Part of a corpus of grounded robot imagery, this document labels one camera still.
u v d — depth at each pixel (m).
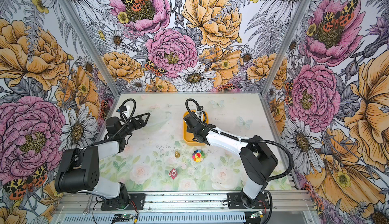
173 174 0.78
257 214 0.72
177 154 0.89
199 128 0.67
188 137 0.97
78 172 0.45
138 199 0.75
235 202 0.73
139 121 0.81
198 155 0.88
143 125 0.81
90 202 0.75
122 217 0.71
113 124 0.69
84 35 0.88
